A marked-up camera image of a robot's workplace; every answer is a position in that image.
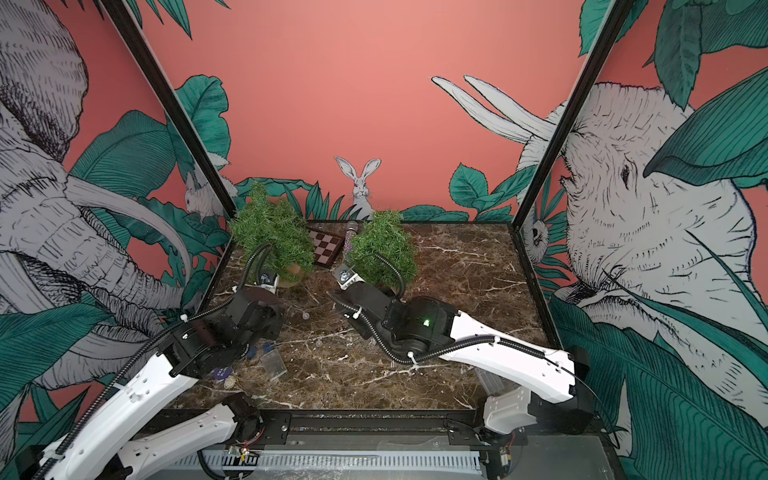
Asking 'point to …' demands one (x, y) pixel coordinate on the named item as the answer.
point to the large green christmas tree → (263, 221)
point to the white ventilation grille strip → (330, 461)
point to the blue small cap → (251, 352)
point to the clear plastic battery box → (273, 364)
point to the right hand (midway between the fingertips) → (359, 295)
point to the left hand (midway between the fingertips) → (275, 304)
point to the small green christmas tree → (383, 233)
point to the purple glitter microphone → (351, 230)
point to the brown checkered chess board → (326, 248)
